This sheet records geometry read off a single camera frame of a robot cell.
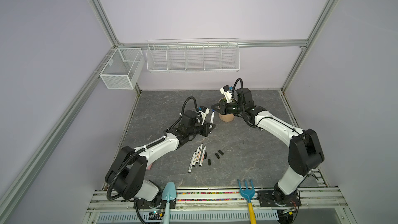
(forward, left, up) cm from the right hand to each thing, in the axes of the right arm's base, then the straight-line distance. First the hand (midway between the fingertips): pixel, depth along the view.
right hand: (211, 108), depth 83 cm
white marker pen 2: (-18, +9, -21) cm, 29 cm away
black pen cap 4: (-16, -5, -22) cm, 27 cm away
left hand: (-8, -1, -6) cm, 10 cm away
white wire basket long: (+35, +11, +10) cm, 38 cm away
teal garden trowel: (-37, +21, -19) cm, 47 cm away
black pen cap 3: (-18, -3, -21) cm, 28 cm away
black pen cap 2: (-21, +1, -21) cm, 30 cm away
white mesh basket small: (+32, +58, +3) cm, 67 cm away
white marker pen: (-22, +11, -21) cm, 32 cm away
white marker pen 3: (-17, +7, -21) cm, 28 cm away
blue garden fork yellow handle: (-37, -18, -21) cm, 46 cm away
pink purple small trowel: (-24, +35, -22) cm, 47 cm away
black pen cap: (-17, +4, -22) cm, 28 cm away
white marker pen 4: (-18, +5, -21) cm, 28 cm away
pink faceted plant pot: (+4, -8, -15) cm, 18 cm away
